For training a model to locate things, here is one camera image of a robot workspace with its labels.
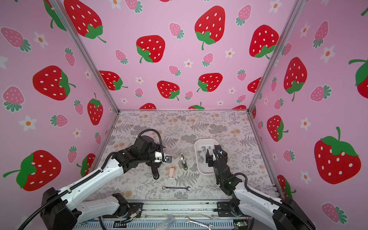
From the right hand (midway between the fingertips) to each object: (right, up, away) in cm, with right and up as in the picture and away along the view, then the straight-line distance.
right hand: (214, 149), depth 82 cm
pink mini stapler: (-25, -14, +3) cm, 29 cm away
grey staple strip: (-6, -7, +11) cm, 14 cm away
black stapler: (-36, -15, +5) cm, 39 cm away
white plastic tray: (-6, -13, +8) cm, 16 cm away
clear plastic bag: (-26, -34, -14) cm, 45 cm away
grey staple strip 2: (-4, -2, +16) cm, 16 cm away
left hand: (-30, 0, -3) cm, 30 cm away
